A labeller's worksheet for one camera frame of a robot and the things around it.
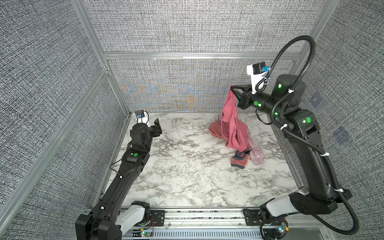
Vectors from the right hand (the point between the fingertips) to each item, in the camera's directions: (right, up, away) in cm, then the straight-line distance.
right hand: (233, 84), depth 57 cm
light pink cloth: (+25, -33, +36) cm, 55 cm away
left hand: (-36, -12, +19) cm, 42 cm away
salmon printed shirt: (+14, -36, +34) cm, 51 cm away
